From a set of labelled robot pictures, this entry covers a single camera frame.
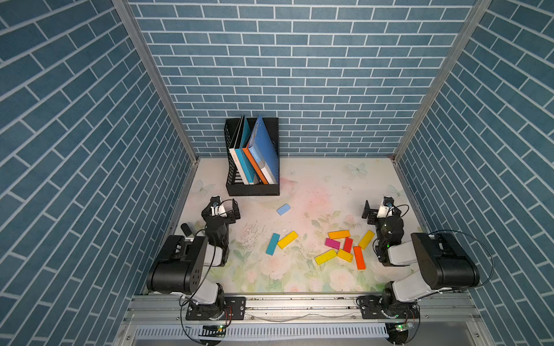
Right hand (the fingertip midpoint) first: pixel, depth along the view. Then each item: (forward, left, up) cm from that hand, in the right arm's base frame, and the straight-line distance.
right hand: (381, 203), depth 90 cm
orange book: (+8, +52, +2) cm, 52 cm away
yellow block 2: (-21, +23, -10) cm, 33 cm away
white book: (+6, +62, +18) cm, 64 cm away
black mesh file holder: (+12, +68, -9) cm, 69 cm away
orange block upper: (-11, +17, -10) cm, 22 cm away
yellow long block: (-14, +39, -10) cm, 43 cm away
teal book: (+7, +59, +17) cm, 62 cm away
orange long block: (-20, +10, -10) cm, 25 cm away
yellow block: (-12, +5, -11) cm, 17 cm away
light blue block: (-1, +42, -9) cm, 43 cm away
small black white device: (-16, +81, -6) cm, 83 cm away
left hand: (-5, +65, +2) cm, 65 cm away
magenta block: (-15, +20, -10) cm, 27 cm away
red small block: (-15, +13, -11) cm, 23 cm away
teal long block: (-17, +45, -10) cm, 49 cm away
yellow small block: (-19, +15, -11) cm, 27 cm away
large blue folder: (+24, +55, +5) cm, 60 cm away
